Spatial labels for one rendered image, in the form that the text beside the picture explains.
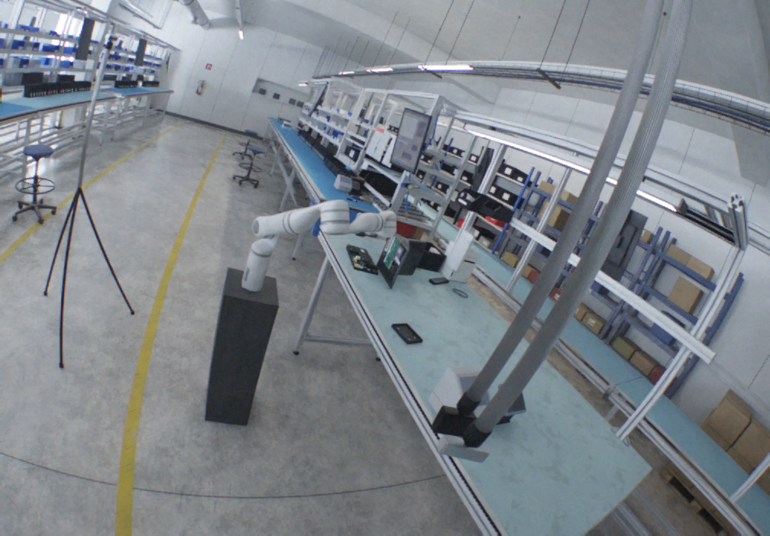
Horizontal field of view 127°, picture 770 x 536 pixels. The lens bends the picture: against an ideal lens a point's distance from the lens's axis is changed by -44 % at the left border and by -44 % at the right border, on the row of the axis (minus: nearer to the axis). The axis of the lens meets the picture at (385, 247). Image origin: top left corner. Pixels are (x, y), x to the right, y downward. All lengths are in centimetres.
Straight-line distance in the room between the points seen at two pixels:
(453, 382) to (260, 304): 86
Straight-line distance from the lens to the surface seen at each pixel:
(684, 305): 457
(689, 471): 234
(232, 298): 148
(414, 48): 722
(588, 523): 115
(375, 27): 695
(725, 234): 158
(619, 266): 297
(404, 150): 297
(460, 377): 100
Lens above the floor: 165
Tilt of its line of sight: 17 degrees down
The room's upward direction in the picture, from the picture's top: 23 degrees clockwise
